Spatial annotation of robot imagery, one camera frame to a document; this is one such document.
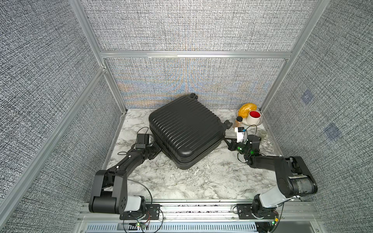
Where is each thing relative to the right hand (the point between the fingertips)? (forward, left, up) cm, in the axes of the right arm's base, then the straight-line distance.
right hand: (225, 134), depth 91 cm
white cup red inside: (+17, -23, -3) cm, 29 cm away
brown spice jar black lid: (+13, -12, -5) cm, 18 cm away
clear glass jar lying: (+2, -24, -2) cm, 25 cm away
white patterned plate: (+18, -20, -10) cm, 29 cm away
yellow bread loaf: (+25, -19, -5) cm, 32 cm away
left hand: (-6, +38, -3) cm, 39 cm away
